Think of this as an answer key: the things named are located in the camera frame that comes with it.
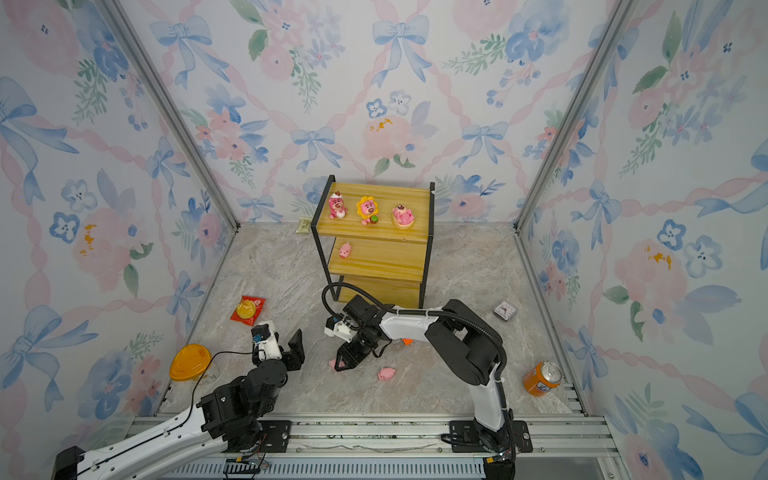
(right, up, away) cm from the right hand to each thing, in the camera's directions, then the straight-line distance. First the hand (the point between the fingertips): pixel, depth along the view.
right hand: (340, 362), depth 85 cm
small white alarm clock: (+50, +13, +8) cm, 53 cm away
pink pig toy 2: (+13, -2, -3) cm, 14 cm away
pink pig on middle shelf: (+1, +32, +2) cm, 32 cm away
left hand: (-11, +10, -7) cm, 17 cm away
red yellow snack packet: (-30, +13, +9) cm, 34 cm away
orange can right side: (+51, 0, -12) cm, 53 cm away
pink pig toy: (-2, +1, -2) cm, 3 cm away
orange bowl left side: (-37, +4, -10) cm, 38 cm away
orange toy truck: (+19, +5, +3) cm, 20 cm away
